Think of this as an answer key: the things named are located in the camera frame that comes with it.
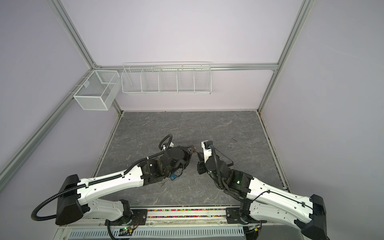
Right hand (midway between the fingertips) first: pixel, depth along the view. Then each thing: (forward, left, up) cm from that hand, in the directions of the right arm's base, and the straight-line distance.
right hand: (198, 155), depth 70 cm
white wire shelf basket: (+59, +5, +4) cm, 59 cm away
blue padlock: (-11, +10, +2) cm, 15 cm away
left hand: (+2, +1, +1) cm, 2 cm away
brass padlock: (+2, +2, +1) cm, 3 cm away
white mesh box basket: (+46, +67, +4) cm, 82 cm away
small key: (-6, +21, -23) cm, 32 cm away
